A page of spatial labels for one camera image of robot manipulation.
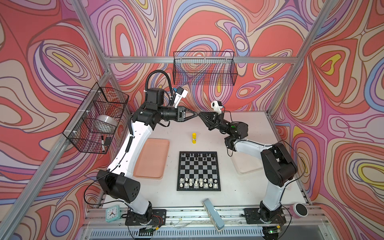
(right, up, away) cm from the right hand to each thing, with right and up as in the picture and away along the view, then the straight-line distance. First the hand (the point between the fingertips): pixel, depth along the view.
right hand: (200, 118), depth 67 cm
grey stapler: (+7, -47, +5) cm, 48 cm away
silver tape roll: (-46, -1, +6) cm, 47 cm away
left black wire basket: (-53, -5, +6) cm, 54 cm away
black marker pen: (-48, -13, +5) cm, 50 cm away
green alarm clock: (-43, -47, +6) cm, 64 cm away
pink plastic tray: (-30, -25, +30) cm, 49 cm away
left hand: (-2, +1, -2) cm, 3 cm away
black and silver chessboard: (0, -30, +20) cm, 36 cm away
